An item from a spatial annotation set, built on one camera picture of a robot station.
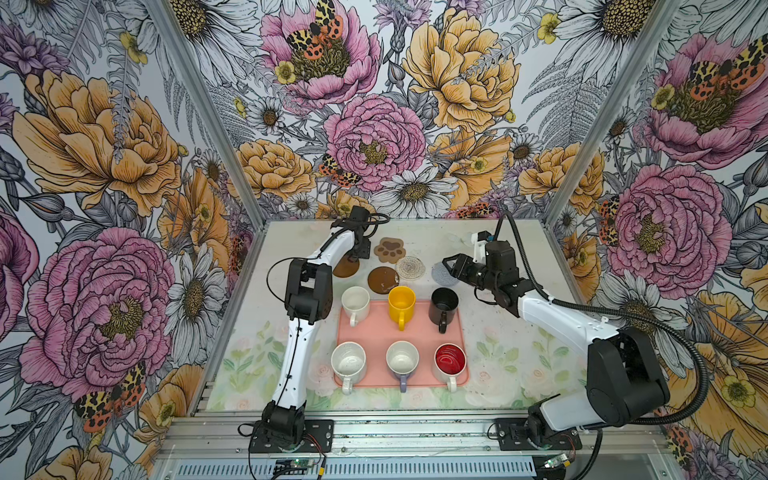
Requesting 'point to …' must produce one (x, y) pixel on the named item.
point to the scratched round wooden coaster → (381, 278)
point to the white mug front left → (349, 361)
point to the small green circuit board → (294, 463)
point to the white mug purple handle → (402, 358)
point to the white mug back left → (355, 301)
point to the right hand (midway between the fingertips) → (447, 271)
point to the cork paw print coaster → (390, 250)
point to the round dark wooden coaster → (346, 266)
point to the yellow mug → (401, 304)
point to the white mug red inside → (449, 362)
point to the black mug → (443, 307)
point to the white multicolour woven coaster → (410, 267)
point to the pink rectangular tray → (378, 331)
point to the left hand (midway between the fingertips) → (352, 256)
